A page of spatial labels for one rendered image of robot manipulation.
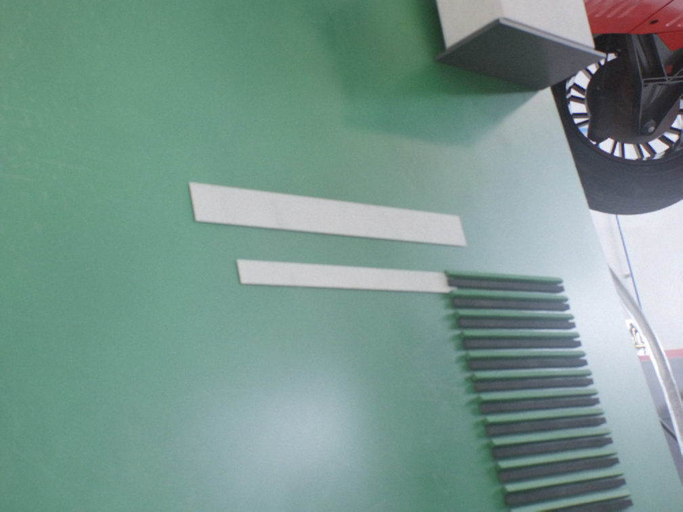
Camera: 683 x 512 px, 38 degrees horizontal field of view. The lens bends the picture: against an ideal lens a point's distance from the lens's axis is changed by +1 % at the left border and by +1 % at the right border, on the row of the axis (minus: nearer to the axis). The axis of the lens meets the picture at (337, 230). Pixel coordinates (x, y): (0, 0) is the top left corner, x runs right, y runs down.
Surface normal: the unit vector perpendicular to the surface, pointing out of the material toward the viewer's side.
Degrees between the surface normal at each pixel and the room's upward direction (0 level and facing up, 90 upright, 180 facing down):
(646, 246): 90
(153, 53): 86
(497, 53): 180
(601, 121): 92
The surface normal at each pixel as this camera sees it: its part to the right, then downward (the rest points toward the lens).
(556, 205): 0.65, -0.38
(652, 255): 0.40, -0.32
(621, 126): 0.01, -0.25
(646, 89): 0.36, 0.61
